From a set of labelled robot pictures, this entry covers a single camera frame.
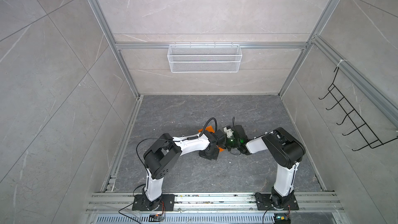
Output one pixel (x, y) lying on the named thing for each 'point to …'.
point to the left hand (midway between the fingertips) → (212, 154)
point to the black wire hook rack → (372, 139)
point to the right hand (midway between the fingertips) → (213, 141)
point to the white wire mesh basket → (204, 58)
